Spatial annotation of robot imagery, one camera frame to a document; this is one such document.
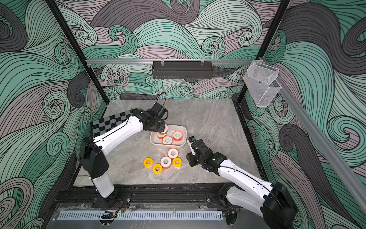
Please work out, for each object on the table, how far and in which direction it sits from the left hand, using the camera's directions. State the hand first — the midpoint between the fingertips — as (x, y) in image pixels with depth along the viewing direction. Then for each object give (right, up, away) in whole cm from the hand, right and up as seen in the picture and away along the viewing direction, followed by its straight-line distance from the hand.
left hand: (160, 125), depth 84 cm
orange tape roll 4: (-1, -9, +13) cm, 15 cm away
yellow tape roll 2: (+10, -23, +2) cm, 25 cm away
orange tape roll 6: (+3, -23, +1) cm, 23 cm away
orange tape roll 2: (+4, -2, -7) cm, 8 cm away
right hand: (+18, -17, -3) cm, 25 cm away
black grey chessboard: (-46, -2, +16) cm, 49 cm away
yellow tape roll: (-8, -23, +1) cm, 24 cm away
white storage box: (-5, -12, +10) cm, 16 cm away
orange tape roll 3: (+3, -11, +11) cm, 16 cm away
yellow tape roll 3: (-2, -26, -1) cm, 26 cm away
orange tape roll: (+10, -9, +13) cm, 19 cm away
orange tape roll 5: (+7, -18, +6) cm, 21 cm away
